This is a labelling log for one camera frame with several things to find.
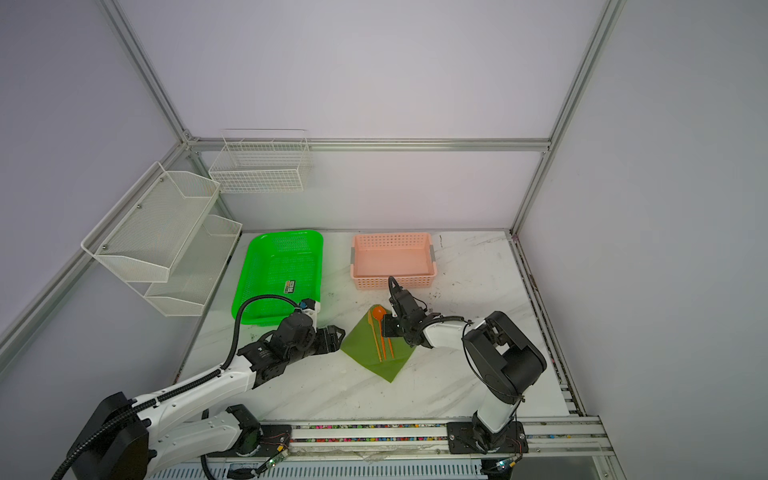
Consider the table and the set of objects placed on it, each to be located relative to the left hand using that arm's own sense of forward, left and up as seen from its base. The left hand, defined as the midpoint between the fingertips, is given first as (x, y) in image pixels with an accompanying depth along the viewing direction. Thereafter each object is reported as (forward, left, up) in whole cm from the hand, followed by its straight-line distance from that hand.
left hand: (334, 335), depth 83 cm
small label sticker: (+23, +20, -8) cm, 31 cm away
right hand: (+7, -13, -6) cm, 16 cm away
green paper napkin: (-3, -13, -8) cm, 16 cm away
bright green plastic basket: (+33, +24, -9) cm, 42 cm away
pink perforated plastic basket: (+36, -10, -7) cm, 38 cm away
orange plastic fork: (0, -16, -7) cm, 17 cm away
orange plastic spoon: (+11, -12, -7) cm, 18 cm away
